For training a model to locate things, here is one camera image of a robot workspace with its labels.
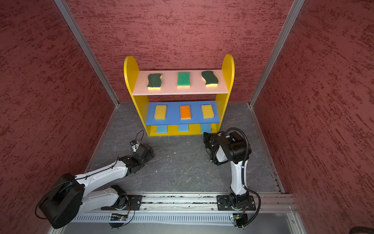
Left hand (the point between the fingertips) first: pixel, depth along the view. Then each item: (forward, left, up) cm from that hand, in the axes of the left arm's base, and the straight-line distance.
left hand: (148, 156), depth 89 cm
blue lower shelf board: (+25, -15, +13) cm, 32 cm away
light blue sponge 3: (+22, -38, 0) cm, 44 cm away
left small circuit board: (-32, +10, -4) cm, 33 cm away
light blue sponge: (+20, -6, +1) cm, 21 cm away
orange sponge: (+25, -22, +14) cm, 36 cm away
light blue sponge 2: (+22, -21, 0) cm, 30 cm away
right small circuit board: (-31, -50, -2) cm, 59 cm away
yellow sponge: (+25, -6, +14) cm, 29 cm away
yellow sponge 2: (+26, -38, +14) cm, 48 cm away
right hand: (+17, -34, 0) cm, 38 cm away
